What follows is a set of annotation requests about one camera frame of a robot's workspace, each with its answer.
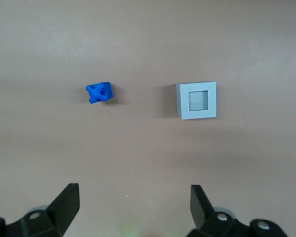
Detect gray square base block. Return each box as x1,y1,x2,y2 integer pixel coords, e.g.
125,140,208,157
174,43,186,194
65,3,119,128
175,81,217,121

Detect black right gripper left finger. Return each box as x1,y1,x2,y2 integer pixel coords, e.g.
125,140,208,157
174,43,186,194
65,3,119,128
0,183,80,237

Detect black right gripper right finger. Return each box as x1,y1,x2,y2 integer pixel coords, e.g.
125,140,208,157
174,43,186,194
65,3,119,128
186,184,286,237

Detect blue plastic insert part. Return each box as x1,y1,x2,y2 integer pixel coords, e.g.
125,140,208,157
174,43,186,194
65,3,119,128
85,81,113,105

